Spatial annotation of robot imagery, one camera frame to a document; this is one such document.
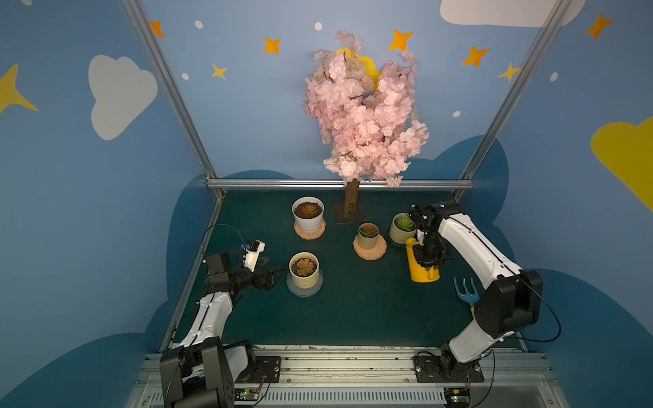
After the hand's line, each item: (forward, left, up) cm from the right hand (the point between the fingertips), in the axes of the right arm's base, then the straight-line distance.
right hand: (432, 264), depth 81 cm
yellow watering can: (-2, +4, -3) cm, 5 cm away
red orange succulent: (+24, +44, -4) cm, 50 cm away
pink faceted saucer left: (+19, +43, -15) cm, 49 cm away
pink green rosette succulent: (0, +42, -7) cm, 43 cm away
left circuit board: (-37, +55, -15) cm, 68 cm away
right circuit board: (-34, -6, -16) cm, 38 cm away
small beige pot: (+14, +20, -11) cm, 26 cm away
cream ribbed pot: (-4, +42, -10) cm, 43 cm away
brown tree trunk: (+32, +26, -2) cm, 42 cm away
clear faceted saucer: (-7, +42, -13) cm, 45 cm away
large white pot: (+20, +44, -9) cm, 49 cm away
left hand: (-1, +52, -3) cm, 53 cm away
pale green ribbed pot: (+17, +7, -9) cm, 21 cm away
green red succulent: (+17, +19, -7) cm, 27 cm away
